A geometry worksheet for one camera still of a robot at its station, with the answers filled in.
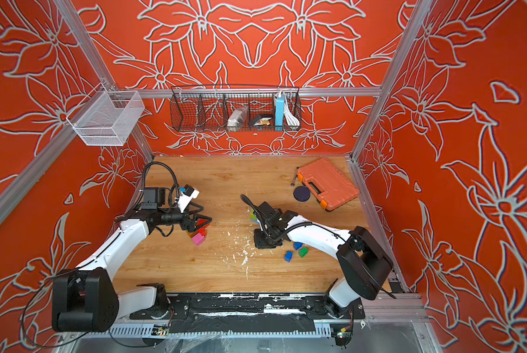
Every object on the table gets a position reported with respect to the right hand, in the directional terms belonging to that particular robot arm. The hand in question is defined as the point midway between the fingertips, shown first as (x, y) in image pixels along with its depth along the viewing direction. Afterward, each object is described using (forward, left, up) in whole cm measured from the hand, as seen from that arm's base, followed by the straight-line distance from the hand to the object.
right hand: (252, 246), depth 82 cm
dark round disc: (+29, -22, -5) cm, 37 cm away
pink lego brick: (+4, +23, -4) cm, 23 cm away
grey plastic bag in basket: (+45, +8, +26) cm, 52 cm away
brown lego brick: (+6, +26, -3) cm, 27 cm away
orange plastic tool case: (+30, -35, 0) cm, 46 cm away
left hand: (+9, +18, +9) cm, 22 cm away
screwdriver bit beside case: (+34, -18, -5) cm, 39 cm away
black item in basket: (+41, -3, +28) cm, 50 cm away
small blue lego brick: (-1, -14, -6) cm, 16 cm away
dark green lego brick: (0, -20, -5) cm, 21 cm away
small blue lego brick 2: (+2, -18, -4) cm, 18 cm away
